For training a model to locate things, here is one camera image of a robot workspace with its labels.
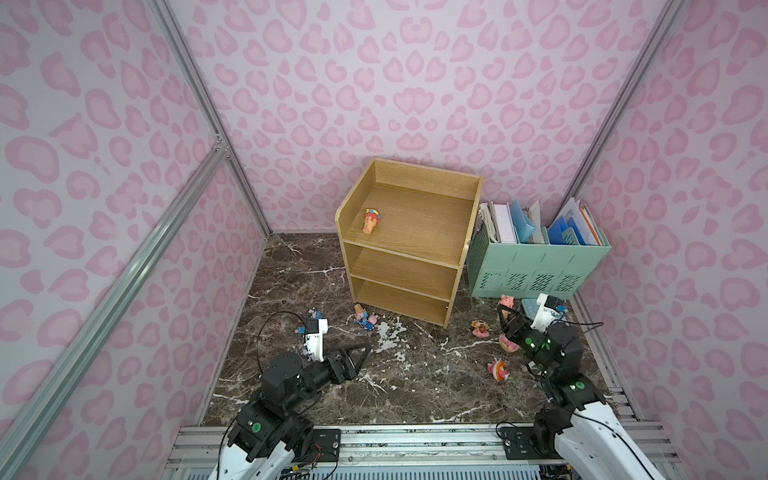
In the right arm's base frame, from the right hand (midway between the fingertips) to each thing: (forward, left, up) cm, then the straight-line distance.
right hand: (499, 308), depth 79 cm
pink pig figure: (+1, +2, -14) cm, 14 cm away
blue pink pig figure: (+3, +37, -14) cm, 39 cm away
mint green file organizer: (+14, -13, -2) cm, 19 cm away
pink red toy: (-11, -1, -13) cm, 17 cm away
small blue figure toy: (+5, +53, -14) cm, 55 cm away
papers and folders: (+23, -6, +9) cm, 25 cm away
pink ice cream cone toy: (+1, -2, +1) cm, 3 cm away
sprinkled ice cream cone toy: (+15, +33, +18) cm, 41 cm away
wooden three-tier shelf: (+15, +25, +14) cm, 32 cm away
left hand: (-13, +34, +4) cm, 37 cm away
